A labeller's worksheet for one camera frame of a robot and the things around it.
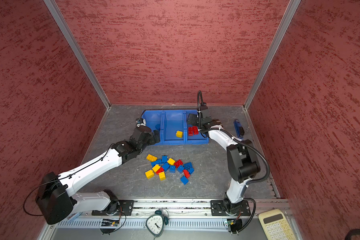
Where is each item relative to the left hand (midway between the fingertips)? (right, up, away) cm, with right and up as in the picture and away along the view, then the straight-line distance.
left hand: (151, 136), depth 82 cm
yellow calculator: (+62, -41, -14) cm, 75 cm away
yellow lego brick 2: (-3, -15, +10) cm, 18 cm away
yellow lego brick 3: (-1, -22, +1) cm, 22 cm away
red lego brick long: (+25, +1, +23) cm, 34 cm away
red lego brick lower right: (+20, -22, +3) cm, 30 cm away
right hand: (+25, +9, +13) cm, 29 cm away
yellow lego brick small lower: (+6, -22, -1) cm, 23 cm away
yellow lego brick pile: (+11, -16, +6) cm, 20 cm away
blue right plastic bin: (+26, -4, +12) cm, 29 cm away
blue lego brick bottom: (+18, -25, +1) cm, 31 cm away
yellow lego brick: (+15, -1, +19) cm, 24 cm away
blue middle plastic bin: (+10, +9, +28) cm, 31 cm away
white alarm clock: (+5, -38, -16) cm, 42 cm away
